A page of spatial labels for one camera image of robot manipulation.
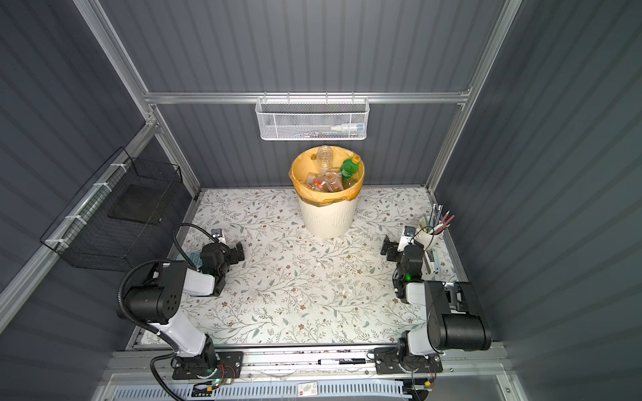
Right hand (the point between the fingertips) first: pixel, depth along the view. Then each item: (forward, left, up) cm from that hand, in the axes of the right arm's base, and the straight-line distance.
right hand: (404, 239), depth 91 cm
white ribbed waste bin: (+6, +26, +4) cm, 27 cm away
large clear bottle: (+21, +29, +21) cm, 41 cm away
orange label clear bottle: (+20, +32, +10) cm, 39 cm away
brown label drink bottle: (+11, +26, +18) cm, 34 cm away
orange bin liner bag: (+24, +36, +17) cm, 47 cm away
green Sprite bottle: (+20, +20, +16) cm, 33 cm away
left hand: (+1, +68, -4) cm, 68 cm away
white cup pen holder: (+4, -10, -2) cm, 11 cm away
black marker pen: (-38, +24, -8) cm, 46 cm away
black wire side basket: (-5, +90, +22) cm, 93 cm away
